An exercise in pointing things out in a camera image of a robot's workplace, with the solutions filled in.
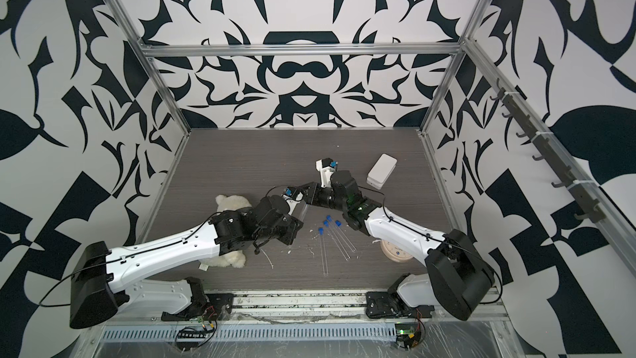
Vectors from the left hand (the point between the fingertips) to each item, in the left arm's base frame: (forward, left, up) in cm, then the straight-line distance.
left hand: (300, 219), depth 76 cm
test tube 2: (-9, -7, -15) cm, 19 cm away
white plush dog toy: (+11, +27, -9) cm, 30 cm away
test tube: (+2, -1, +1) cm, 2 cm away
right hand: (+9, +1, +4) cm, 10 cm away
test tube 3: (-7, -14, -15) cm, 22 cm away
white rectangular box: (+25, -32, -12) cm, 42 cm away
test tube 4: (+4, -13, -16) cm, 21 cm away
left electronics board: (-27, +33, -18) cm, 46 cm away
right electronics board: (-29, -30, -16) cm, 44 cm away
